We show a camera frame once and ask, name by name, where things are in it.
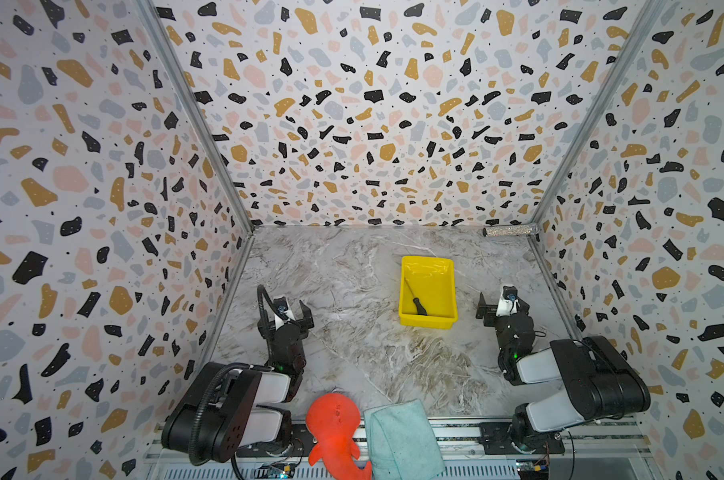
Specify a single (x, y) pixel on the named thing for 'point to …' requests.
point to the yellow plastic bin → (433, 282)
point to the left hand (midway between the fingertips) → (283, 303)
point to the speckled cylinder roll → (514, 231)
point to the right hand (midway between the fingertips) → (497, 289)
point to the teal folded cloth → (403, 443)
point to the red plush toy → (333, 419)
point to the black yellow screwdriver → (420, 308)
